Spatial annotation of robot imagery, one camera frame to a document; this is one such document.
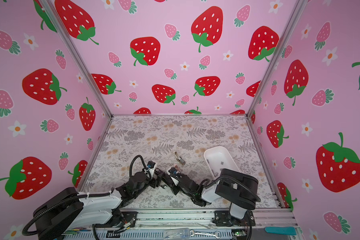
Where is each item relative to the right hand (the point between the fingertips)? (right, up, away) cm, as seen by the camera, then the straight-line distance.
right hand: (167, 178), depth 83 cm
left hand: (-5, +4, +2) cm, 6 cm away
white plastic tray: (+33, +9, +12) cm, 36 cm away
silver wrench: (+26, -23, -13) cm, 37 cm away
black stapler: (0, -1, 0) cm, 1 cm away
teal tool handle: (+60, -22, -12) cm, 65 cm away
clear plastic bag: (+6, -22, -14) cm, 26 cm away
